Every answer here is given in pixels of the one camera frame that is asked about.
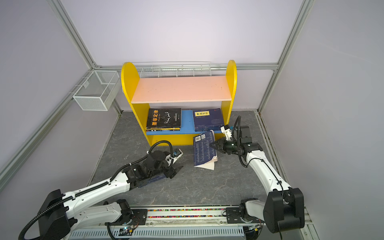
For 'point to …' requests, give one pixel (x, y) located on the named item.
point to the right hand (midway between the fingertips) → (211, 147)
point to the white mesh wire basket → (98, 92)
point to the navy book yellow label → (207, 120)
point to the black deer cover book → (164, 117)
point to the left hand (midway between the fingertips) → (176, 161)
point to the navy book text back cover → (205, 155)
